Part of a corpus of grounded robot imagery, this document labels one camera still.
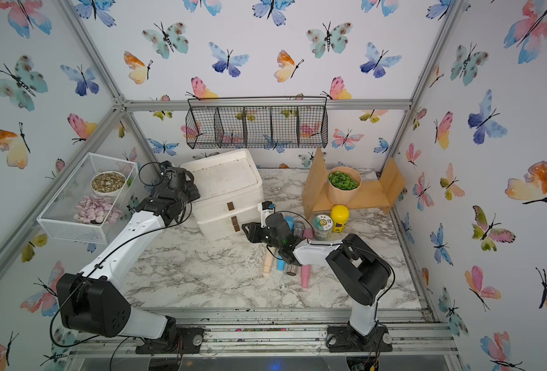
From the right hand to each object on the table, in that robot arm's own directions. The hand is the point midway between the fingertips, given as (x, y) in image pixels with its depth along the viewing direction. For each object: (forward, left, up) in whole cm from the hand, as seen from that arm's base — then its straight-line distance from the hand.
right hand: (244, 224), depth 85 cm
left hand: (+9, +18, +11) cm, 23 cm away
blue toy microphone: (-13, -14, -3) cm, 19 cm away
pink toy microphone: (-11, -23, -12) cm, 28 cm away
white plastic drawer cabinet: (+8, +5, +10) cm, 13 cm away
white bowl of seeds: (+1, +40, +19) cm, 45 cm away
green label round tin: (+4, -30, -6) cm, 30 cm away
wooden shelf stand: (+21, -51, -6) cm, 56 cm away
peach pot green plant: (+17, -37, +5) cm, 41 cm away
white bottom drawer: (+2, +7, -4) cm, 9 cm away
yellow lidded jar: (+9, -36, -5) cm, 37 cm away
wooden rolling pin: (-8, -9, -12) cm, 17 cm away
